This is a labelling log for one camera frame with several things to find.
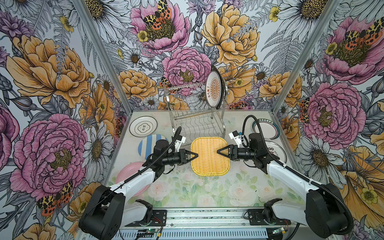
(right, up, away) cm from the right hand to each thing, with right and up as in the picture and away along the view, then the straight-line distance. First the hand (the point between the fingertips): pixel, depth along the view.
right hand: (219, 156), depth 77 cm
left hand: (-11, -2, 0) cm, 11 cm away
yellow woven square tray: (-5, -3, 0) cm, 6 cm away
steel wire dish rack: (-14, +19, -1) cm, 24 cm away
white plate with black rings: (-51, +15, +35) cm, 64 cm away
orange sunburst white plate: (-2, +36, +8) cm, 37 cm away
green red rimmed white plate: (+42, +12, +34) cm, 56 cm away
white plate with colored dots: (+41, 0, +22) cm, 46 cm away
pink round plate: (-52, -10, +13) cm, 55 cm away
